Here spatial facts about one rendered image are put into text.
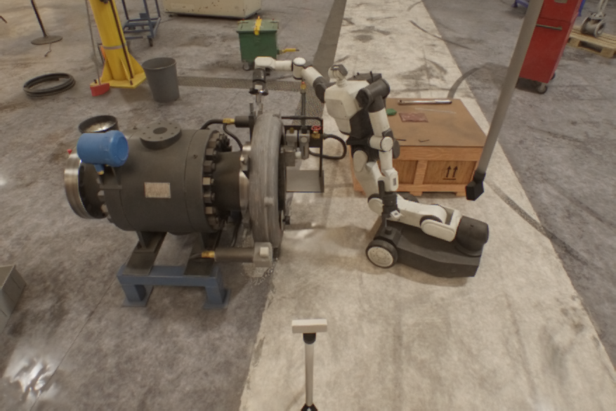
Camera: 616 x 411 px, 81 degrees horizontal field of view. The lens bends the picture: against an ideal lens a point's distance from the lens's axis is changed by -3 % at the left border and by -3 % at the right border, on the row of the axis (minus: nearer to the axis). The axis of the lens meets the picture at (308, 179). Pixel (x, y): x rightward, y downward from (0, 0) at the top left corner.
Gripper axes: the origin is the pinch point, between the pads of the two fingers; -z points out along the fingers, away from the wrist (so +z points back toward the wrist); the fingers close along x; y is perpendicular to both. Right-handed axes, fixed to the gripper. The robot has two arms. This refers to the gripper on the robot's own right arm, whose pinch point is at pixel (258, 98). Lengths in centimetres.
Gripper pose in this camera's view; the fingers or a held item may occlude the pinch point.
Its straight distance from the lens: 247.4
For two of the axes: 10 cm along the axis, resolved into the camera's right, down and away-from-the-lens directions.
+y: -2.5, 2.1, 9.5
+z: 0.1, -9.8, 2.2
